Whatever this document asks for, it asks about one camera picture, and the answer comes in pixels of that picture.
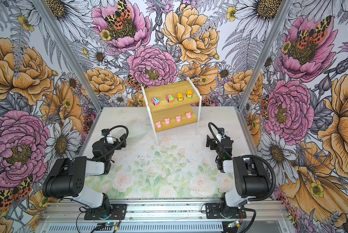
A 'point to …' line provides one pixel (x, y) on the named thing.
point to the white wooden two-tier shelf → (172, 105)
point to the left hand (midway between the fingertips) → (119, 137)
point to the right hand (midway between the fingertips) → (215, 138)
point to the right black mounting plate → (216, 210)
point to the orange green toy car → (189, 93)
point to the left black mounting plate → (98, 213)
